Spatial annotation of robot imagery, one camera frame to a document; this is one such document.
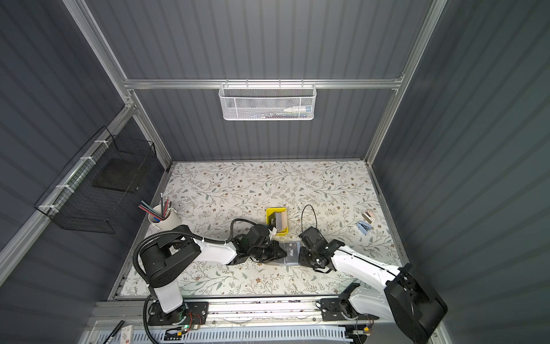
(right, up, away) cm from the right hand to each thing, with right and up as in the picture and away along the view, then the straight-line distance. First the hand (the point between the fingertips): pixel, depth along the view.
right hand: (304, 260), depth 86 cm
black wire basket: (-69, +30, -12) cm, 76 cm away
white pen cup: (-55, +16, +1) cm, 57 cm away
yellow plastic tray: (-14, +15, +9) cm, 23 cm away
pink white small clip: (+31, +16, +10) cm, 36 cm away
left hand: (-6, +2, -1) cm, 6 cm away
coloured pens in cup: (-58, +20, +3) cm, 61 cm away
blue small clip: (+27, +12, +7) cm, 31 cm away
